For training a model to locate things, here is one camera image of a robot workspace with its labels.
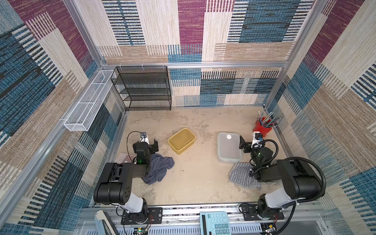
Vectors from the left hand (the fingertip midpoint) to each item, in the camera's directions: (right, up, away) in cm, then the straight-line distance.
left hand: (147, 140), depth 93 cm
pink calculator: (-13, -10, -2) cm, 17 cm away
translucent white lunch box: (+50, -6, -3) cm, 51 cm away
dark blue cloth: (+8, -14, -7) cm, 18 cm away
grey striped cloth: (+55, -19, -8) cm, 59 cm away
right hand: (+64, +2, -3) cm, 64 cm away
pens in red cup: (+80, +15, +3) cm, 81 cm away
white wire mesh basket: (-25, +13, -23) cm, 36 cm away
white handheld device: (-13, -36, -25) cm, 46 cm away
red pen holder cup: (+76, +7, +3) cm, 76 cm away
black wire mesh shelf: (-7, +37, +16) cm, 41 cm away
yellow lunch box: (+22, -1, +3) cm, 22 cm away
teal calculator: (+39, -36, -23) cm, 58 cm away
